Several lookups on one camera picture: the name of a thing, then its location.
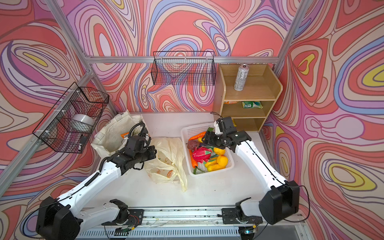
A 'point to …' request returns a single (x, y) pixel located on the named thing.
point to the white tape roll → (82, 123)
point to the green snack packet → (252, 104)
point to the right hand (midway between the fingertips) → (208, 142)
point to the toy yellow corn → (213, 165)
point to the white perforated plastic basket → (188, 131)
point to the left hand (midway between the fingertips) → (159, 149)
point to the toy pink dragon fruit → (201, 154)
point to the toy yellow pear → (222, 160)
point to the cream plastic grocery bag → (168, 165)
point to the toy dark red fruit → (192, 144)
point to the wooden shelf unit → (246, 93)
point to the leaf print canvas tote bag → (108, 140)
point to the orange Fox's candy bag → (125, 135)
